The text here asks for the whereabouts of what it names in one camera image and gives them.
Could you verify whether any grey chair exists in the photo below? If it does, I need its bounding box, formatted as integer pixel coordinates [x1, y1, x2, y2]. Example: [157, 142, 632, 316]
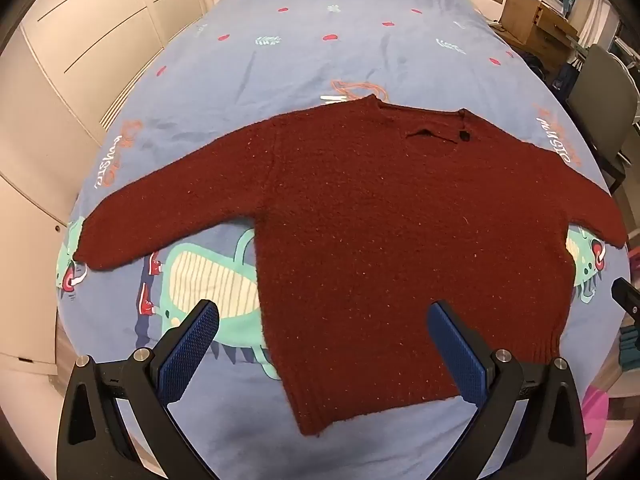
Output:
[565, 44, 640, 193]

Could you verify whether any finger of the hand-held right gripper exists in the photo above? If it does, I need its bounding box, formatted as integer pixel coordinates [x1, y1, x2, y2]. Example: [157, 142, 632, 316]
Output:
[612, 278, 640, 322]

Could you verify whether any stack of teal folded cloths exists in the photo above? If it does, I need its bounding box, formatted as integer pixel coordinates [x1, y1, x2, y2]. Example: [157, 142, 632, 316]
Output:
[619, 324, 640, 368]

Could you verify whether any cream wardrobe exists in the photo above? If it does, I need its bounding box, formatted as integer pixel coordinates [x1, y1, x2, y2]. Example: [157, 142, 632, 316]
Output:
[0, 0, 236, 376]

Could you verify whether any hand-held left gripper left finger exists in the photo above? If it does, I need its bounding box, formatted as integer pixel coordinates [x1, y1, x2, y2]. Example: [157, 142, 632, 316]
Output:
[56, 299, 221, 480]

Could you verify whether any dark red knit sweater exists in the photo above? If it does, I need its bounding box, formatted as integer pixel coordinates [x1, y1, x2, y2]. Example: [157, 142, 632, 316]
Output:
[73, 94, 630, 436]

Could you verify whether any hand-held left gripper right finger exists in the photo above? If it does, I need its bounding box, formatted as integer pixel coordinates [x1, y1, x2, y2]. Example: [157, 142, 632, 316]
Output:
[427, 300, 587, 480]

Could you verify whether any blue dinosaur print bedsheet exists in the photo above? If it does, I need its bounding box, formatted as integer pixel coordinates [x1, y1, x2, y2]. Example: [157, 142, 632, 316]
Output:
[54, 0, 632, 480]

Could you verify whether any pink plastic item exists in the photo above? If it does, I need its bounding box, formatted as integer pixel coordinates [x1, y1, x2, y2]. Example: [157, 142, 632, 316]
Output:
[580, 385, 612, 428]

